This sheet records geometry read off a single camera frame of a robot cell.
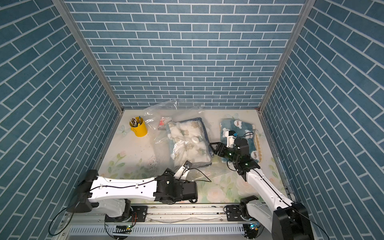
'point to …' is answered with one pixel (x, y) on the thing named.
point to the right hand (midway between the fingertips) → (214, 145)
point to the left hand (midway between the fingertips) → (183, 182)
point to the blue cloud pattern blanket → (245, 130)
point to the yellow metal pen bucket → (141, 130)
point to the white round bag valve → (195, 139)
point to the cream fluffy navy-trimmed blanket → (188, 140)
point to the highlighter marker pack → (161, 125)
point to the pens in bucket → (133, 122)
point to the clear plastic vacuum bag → (176, 111)
